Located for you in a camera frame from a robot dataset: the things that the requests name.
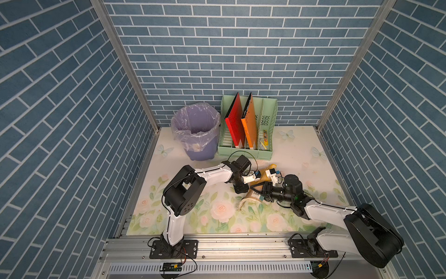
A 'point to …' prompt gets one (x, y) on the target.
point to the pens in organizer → (265, 143)
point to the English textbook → (255, 195)
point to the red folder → (234, 122)
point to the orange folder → (249, 122)
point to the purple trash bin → (195, 127)
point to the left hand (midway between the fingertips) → (247, 187)
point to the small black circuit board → (171, 267)
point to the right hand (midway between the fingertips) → (253, 190)
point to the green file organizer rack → (265, 111)
